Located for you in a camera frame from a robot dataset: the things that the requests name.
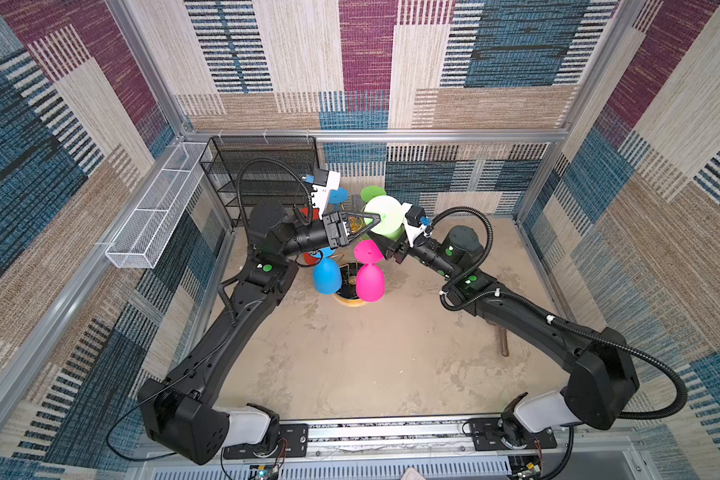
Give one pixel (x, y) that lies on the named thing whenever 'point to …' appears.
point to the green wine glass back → (370, 191)
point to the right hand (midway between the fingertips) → (378, 220)
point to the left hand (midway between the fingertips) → (380, 219)
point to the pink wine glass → (370, 280)
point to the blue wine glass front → (327, 276)
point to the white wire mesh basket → (143, 240)
